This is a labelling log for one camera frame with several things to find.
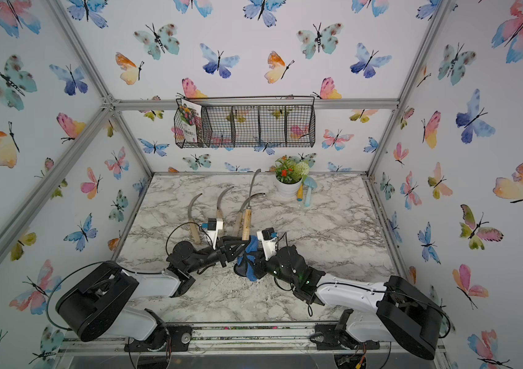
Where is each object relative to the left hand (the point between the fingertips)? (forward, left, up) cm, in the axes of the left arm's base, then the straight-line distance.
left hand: (249, 244), depth 75 cm
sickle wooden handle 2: (+25, +16, -18) cm, 34 cm away
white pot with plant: (+36, -16, -5) cm, 39 cm away
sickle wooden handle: (+19, +26, -19) cm, 38 cm away
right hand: (-2, +1, -2) cm, 3 cm away
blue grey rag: (-1, -1, +1) cm, 2 cm away
